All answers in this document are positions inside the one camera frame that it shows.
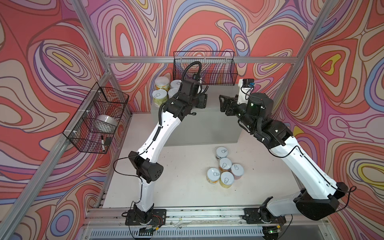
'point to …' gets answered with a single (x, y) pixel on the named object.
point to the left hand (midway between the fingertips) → (201, 94)
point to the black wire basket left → (94, 126)
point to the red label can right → (237, 170)
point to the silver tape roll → (106, 121)
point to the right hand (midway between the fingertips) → (227, 100)
